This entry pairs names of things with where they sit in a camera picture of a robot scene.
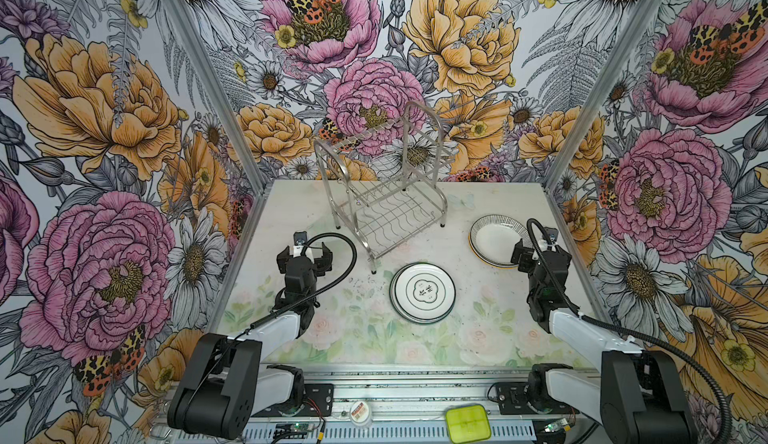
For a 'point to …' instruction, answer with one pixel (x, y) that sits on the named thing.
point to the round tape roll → (359, 411)
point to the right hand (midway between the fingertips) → (538, 250)
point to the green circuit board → (293, 427)
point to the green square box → (468, 424)
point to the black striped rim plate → (493, 239)
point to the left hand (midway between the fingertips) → (307, 252)
